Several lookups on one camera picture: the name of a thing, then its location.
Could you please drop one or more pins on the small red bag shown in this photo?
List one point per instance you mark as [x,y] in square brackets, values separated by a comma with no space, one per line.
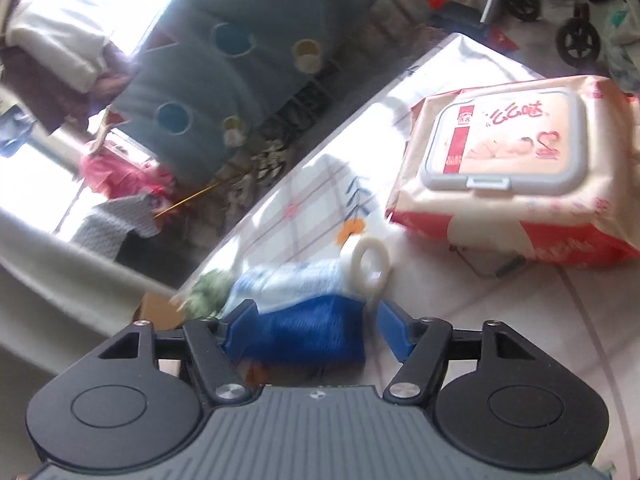
[435,0]

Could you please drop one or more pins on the polka dot cloth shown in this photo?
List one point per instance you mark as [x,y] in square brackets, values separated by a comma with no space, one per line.
[115,220]

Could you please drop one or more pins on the white curtain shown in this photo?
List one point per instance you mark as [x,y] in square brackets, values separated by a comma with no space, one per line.
[75,270]

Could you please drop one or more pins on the blue dotted blanket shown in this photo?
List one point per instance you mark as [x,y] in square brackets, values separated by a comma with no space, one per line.
[240,85]

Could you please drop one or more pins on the pink hanging clothes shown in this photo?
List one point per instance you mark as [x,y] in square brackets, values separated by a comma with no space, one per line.
[125,175]

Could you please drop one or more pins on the wheelchair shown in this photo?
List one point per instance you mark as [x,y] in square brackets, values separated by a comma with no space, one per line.
[580,40]

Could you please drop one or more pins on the white hanging cloth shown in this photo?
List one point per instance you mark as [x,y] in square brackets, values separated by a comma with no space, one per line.
[55,45]

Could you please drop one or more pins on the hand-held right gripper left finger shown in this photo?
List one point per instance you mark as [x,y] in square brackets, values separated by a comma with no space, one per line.
[240,325]

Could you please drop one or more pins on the yellow stick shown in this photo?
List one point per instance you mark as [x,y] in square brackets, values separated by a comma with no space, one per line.
[185,201]

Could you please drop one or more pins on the green cloth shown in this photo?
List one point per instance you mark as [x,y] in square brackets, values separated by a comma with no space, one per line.
[207,290]

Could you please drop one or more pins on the maroon hanging cloth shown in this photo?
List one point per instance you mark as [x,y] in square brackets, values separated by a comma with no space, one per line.
[75,95]

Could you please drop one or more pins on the white tape roll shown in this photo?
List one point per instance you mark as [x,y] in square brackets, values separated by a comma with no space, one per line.
[352,272]

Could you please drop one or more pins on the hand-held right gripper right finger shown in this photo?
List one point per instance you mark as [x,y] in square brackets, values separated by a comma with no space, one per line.
[392,330]

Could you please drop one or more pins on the large cardboard box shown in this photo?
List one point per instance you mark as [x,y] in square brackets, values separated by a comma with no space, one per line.
[155,310]

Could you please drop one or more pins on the blue mesh cloth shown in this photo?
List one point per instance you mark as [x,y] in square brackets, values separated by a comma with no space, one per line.
[310,330]

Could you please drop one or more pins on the wet wipes pack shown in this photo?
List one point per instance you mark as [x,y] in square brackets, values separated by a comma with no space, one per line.
[500,135]

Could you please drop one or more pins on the patterned slipper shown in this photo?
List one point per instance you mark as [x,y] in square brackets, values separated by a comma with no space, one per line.
[267,157]

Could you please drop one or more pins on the blue hanging cloth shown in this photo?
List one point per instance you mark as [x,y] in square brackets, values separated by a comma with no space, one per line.
[15,130]

